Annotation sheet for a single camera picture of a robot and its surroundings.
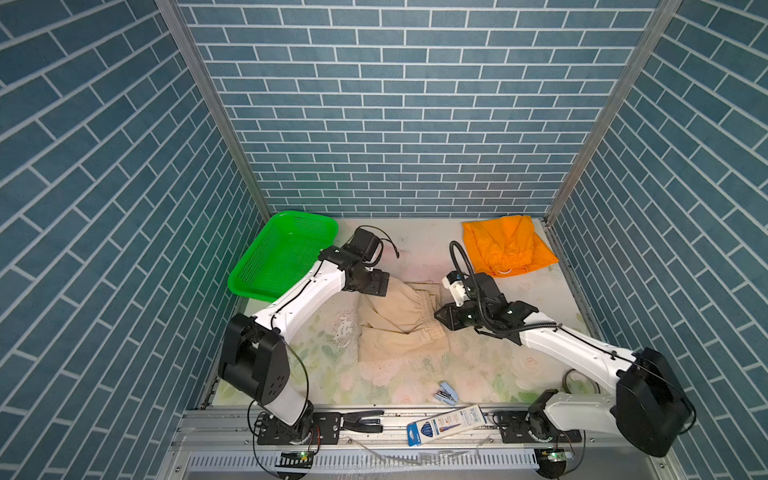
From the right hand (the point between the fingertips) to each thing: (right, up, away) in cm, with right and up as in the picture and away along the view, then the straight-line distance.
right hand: (434, 311), depth 82 cm
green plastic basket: (-50, +15, +20) cm, 56 cm away
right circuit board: (+28, -33, -11) cm, 44 cm away
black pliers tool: (-22, -26, -9) cm, 35 cm away
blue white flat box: (0, -27, -9) cm, 28 cm away
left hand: (-17, +7, +3) cm, 19 cm away
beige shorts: (-9, -5, +5) cm, 11 cm away
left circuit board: (-35, -34, -10) cm, 50 cm away
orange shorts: (+30, +18, +26) cm, 44 cm away
